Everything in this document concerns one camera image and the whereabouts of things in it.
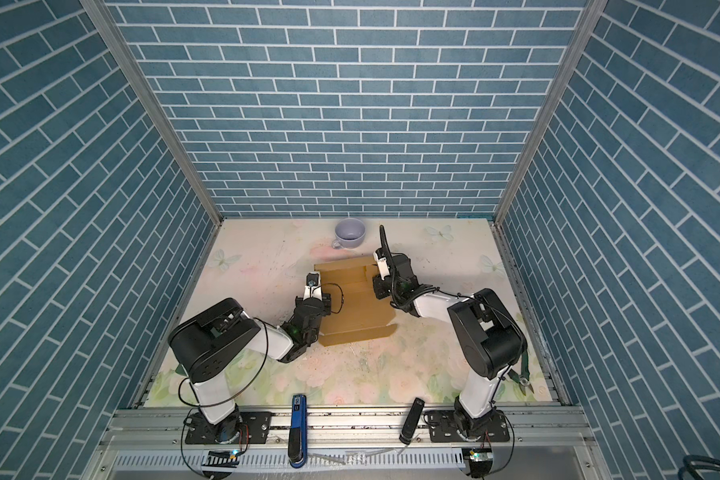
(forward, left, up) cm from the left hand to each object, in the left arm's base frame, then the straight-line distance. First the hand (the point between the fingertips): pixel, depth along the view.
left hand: (322, 285), depth 93 cm
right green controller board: (-44, -42, -10) cm, 61 cm away
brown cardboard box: (-5, -10, -8) cm, 14 cm away
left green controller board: (-43, +21, -10) cm, 49 cm away
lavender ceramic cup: (+27, -8, -4) cm, 28 cm away
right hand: (+4, -16, +1) cm, 17 cm away
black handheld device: (-37, -26, -8) cm, 46 cm away
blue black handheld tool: (-39, +3, -6) cm, 40 cm away
